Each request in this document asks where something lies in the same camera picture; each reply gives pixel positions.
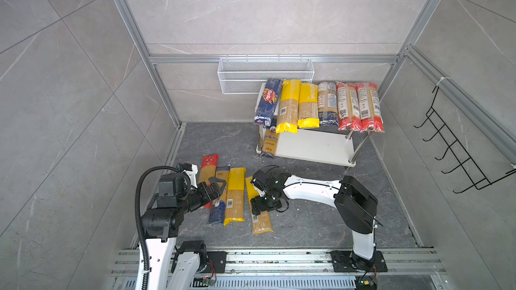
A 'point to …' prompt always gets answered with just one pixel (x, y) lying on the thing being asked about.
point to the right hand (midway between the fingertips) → (259, 209)
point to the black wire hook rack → (462, 160)
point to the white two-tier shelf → (316, 143)
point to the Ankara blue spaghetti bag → (218, 210)
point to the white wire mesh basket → (244, 76)
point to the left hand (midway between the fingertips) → (216, 183)
